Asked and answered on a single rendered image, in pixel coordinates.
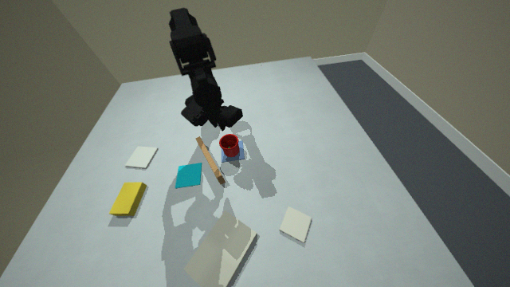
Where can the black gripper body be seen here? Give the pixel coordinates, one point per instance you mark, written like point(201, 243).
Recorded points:
point(227, 116)

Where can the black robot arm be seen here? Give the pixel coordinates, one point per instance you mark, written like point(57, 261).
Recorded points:
point(191, 45)

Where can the olive-yellow rectangular block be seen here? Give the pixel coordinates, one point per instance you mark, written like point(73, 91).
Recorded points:
point(127, 201)

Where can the tan wooden bar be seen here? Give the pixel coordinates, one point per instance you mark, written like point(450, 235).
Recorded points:
point(210, 160)

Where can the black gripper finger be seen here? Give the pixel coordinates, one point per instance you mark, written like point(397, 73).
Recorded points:
point(222, 127)
point(210, 119)

